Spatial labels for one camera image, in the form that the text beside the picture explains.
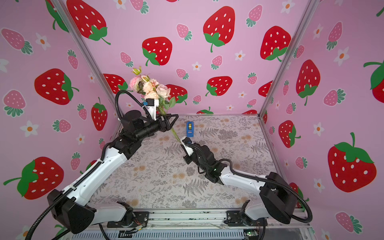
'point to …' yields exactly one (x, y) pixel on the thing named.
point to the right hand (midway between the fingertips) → (181, 146)
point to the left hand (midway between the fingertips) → (176, 115)
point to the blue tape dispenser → (190, 129)
